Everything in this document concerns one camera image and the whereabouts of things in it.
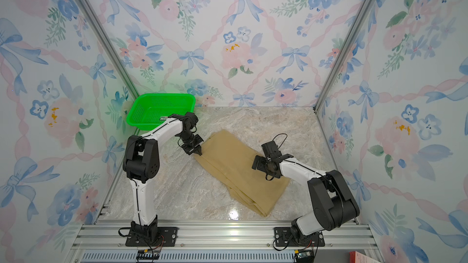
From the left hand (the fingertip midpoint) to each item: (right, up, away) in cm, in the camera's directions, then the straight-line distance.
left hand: (206, 151), depth 95 cm
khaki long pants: (+13, -4, -1) cm, 14 cm away
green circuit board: (+43, -39, -22) cm, 62 cm away
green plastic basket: (-42, +25, +23) cm, 54 cm away
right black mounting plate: (+35, -32, -21) cm, 52 cm away
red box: (+59, -35, -28) cm, 74 cm away
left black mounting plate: (-13, -31, -21) cm, 40 cm away
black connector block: (-23, -39, -22) cm, 50 cm away
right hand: (+29, -7, -2) cm, 30 cm away
